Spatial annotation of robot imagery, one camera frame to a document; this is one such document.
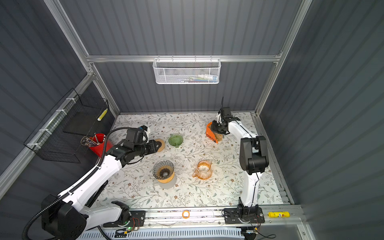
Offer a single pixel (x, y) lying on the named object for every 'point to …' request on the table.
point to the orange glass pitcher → (204, 170)
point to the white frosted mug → (167, 185)
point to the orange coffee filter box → (209, 134)
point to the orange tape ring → (183, 216)
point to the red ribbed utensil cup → (99, 148)
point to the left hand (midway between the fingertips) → (159, 145)
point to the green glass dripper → (175, 140)
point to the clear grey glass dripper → (163, 169)
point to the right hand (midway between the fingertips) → (213, 129)
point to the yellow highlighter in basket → (102, 115)
